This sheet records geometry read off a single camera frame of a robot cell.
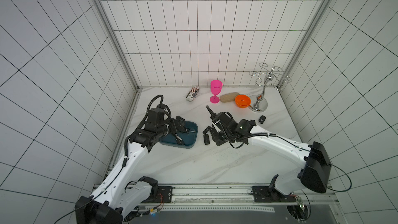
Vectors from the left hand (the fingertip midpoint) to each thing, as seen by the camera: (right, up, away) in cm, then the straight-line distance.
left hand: (176, 126), depth 78 cm
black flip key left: (+16, -10, +12) cm, 22 cm away
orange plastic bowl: (+42, +12, +29) cm, 53 cm away
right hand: (+20, -5, +3) cm, 21 cm away
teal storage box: (+6, -10, +13) cm, 17 cm away
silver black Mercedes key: (+16, -5, +17) cm, 24 cm away
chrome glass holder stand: (+55, +11, +31) cm, 64 cm away
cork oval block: (+33, +15, +32) cm, 48 cm away
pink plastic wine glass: (+23, +22, +23) cm, 39 cm away
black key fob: (+54, 0, +22) cm, 58 cm away
